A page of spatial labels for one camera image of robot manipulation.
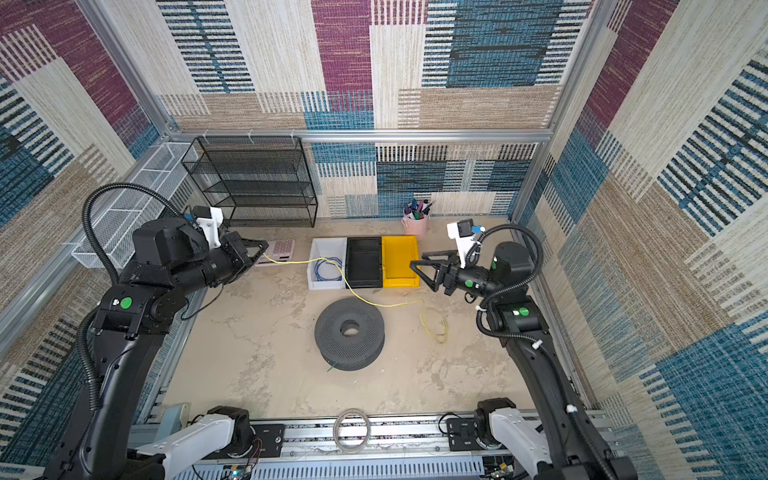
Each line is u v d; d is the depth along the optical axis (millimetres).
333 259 1053
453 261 588
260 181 1099
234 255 534
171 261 448
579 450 391
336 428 747
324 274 1026
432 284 602
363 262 1185
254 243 627
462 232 583
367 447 729
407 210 1083
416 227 1136
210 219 558
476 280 579
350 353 813
